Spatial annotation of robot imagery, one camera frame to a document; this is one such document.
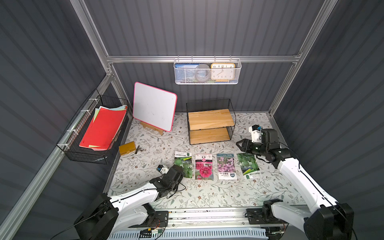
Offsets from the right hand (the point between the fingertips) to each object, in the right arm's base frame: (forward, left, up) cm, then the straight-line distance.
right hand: (244, 143), depth 80 cm
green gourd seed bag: (-1, +34, -18) cm, 38 cm away
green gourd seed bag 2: (-5, -7, -18) cm, 20 cm away
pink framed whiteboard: (+27, +54, +2) cm, 60 cm away
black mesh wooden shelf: (+19, +17, -4) cm, 26 cm away
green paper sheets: (+10, +78, +15) cm, 80 cm away
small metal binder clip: (+7, +65, -17) cm, 67 cm away
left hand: (-11, +34, -15) cm, 38 cm away
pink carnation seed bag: (-6, +22, -18) cm, 29 cm away
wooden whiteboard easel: (+25, +63, -15) cm, 70 cm away
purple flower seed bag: (-5, +8, -18) cm, 20 cm away
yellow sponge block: (+7, +73, -17) cm, 75 cm away
